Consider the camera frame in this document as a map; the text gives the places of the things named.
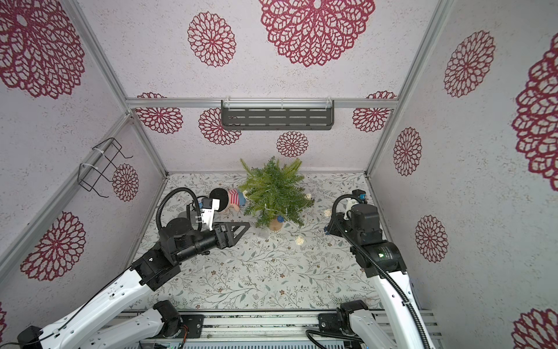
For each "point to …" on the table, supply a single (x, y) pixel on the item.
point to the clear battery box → (264, 232)
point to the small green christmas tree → (275, 193)
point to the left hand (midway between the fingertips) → (244, 227)
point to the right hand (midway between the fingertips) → (332, 212)
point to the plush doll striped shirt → (237, 198)
